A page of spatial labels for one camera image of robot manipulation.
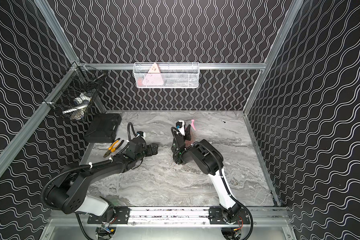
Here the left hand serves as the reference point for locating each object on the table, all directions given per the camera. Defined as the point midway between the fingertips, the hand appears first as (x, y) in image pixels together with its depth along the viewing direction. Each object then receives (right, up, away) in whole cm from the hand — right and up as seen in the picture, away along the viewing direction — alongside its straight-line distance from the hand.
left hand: (152, 143), depth 90 cm
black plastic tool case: (-36, +9, +12) cm, 39 cm away
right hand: (+23, +11, +6) cm, 26 cm away
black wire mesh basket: (-48, +29, +2) cm, 57 cm away
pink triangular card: (+1, +39, -2) cm, 40 cm away
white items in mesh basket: (-39, +25, -4) cm, 47 cm away
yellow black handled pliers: (-28, -4, +8) cm, 29 cm away
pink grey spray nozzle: (+24, +12, 0) cm, 27 cm away
